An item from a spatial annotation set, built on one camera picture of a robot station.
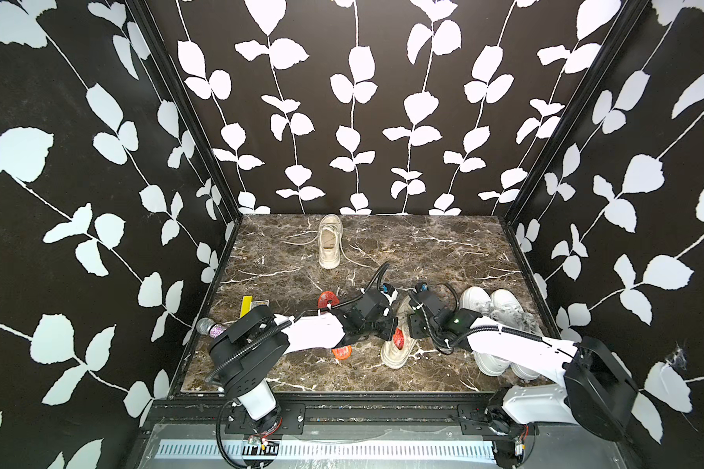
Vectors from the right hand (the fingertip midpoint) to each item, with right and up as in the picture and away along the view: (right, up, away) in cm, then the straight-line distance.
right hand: (411, 316), depth 87 cm
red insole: (-25, +4, +10) cm, 27 cm away
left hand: (-3, -1, -2) cm, 4 cm away
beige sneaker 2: (-5, -7, -8) cm, 12 cm away
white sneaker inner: (+22, +4, +4) cm, 23 cm away
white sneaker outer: (+29, +2, 0) cm, 29 cm away
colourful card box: (-50, +2, +6) cm, 50 cm away
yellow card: (-53, +2, +6) cm, 53 cm away
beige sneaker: (-27, +24, +22) cm, 42 cm away
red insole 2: (-4, -6, -2) cm, 7 cm away
